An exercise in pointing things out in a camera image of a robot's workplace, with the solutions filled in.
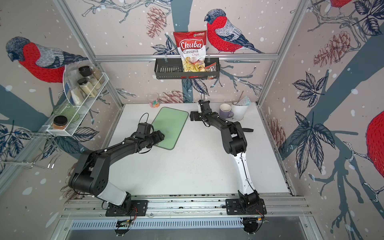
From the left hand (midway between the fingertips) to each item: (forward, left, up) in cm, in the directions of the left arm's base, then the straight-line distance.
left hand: (163, 134), depth 94 cm
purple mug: (+18, -42, +2) cm, 45 cm away
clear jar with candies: (+34, +14, -3) cm, 37 cm away
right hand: (+20, -20, -4) cm, 28 cm away
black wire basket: (+33, -4, +27) cm, 43 cm away
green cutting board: (+16, -2, -8) cm, 18 cm away
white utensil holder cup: (+17, -52, +3) cm, 54 cm away
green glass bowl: (-4, +41, +28) cm, 50 cm away
